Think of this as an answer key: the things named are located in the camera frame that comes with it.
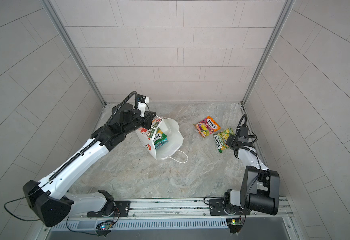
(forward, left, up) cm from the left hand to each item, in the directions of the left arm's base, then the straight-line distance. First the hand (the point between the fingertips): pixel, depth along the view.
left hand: (158, 111), depth 70 cm
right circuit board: (-41, -36, -32) cm, 63 cm away
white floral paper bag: (+9, -3, -27) cm, 29 cm away
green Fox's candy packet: (-3, +1, -22) cm, 22 cm away
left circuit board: (-42, +22, -27) cm, 55 cm away
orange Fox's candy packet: (+11, -28, -29) cm, 42 cm away
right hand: (+1, -42, -26) cm, 50 cm away
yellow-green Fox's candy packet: (+1, -35, -27) cm, 44 cm away
